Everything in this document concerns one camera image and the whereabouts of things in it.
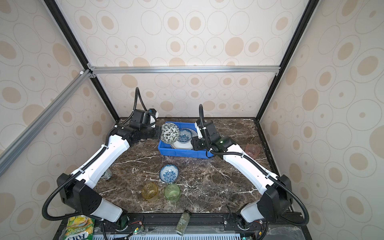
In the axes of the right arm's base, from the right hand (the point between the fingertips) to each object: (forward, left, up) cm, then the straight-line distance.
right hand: (195, 140), depth 79 cm
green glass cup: (-20, +13, -21) cm, 32 cm away
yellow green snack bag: (-37, +55, -18) cm, 68 cm away
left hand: (+4, +16, +5) cm, 17 cm away
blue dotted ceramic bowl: (-9, +16, -21) cm, 28 cm away
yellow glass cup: (-19, +26, -21) cm, 39 cm away
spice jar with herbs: (-35, +6, -18) cm, 40 cm away
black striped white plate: (+9, +11, -17) cm, 22 cm away
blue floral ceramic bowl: (+16, +7, -16) cm, 24 cm away
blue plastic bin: (+6, +20, -18) cm, 27 cm away
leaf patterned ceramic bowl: (+5, +14, 0) cm, 15 cm away
